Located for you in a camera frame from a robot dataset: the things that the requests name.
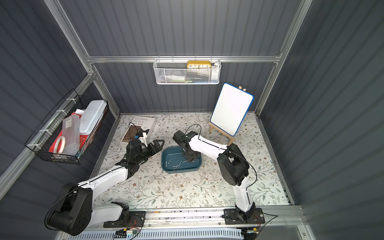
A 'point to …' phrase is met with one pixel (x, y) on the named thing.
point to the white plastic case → (90, 115)
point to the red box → (83, 137)
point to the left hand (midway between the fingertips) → (161, 144)
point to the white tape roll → (62, 138)
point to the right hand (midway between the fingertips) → (196, 153)
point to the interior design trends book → (139, 125)
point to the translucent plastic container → (71, 133)
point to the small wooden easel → (230, 137)
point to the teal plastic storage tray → (173, 161)
